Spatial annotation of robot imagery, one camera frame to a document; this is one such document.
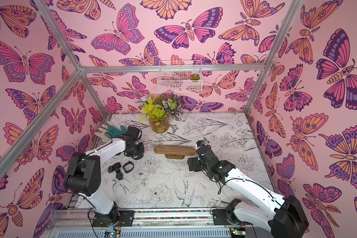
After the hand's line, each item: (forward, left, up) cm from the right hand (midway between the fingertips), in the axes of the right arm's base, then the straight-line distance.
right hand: (195, 159), depth 81 cm
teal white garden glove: (+26, +63, -10) cm, 69 cm away
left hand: (+10, +32, -9) cm, 35 cm away
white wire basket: (+48, +9, +21) cm, 53 cm away
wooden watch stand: (+7, +13, -5) cm, 16 cm away
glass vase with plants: (+32, +23, +7) cm, 40 cm away
